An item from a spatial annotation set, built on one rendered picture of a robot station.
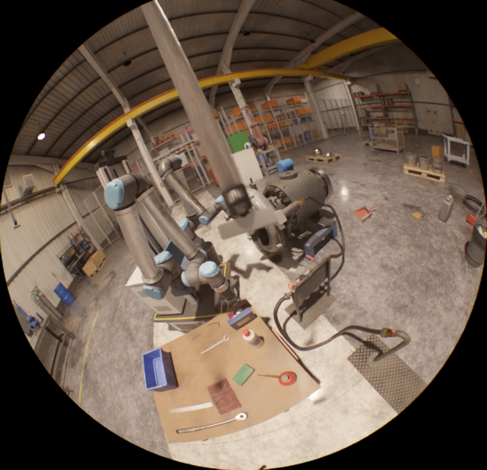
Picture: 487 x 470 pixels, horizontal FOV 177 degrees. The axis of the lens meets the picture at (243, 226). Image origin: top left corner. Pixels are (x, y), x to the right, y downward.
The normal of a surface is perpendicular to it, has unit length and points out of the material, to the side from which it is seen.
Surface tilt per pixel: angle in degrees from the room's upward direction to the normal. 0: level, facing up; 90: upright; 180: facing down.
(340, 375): 0
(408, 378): 0
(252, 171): 90
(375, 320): 0
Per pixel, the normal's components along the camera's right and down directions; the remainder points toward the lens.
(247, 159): 0.35, 0.36
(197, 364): -0.36, -0.80
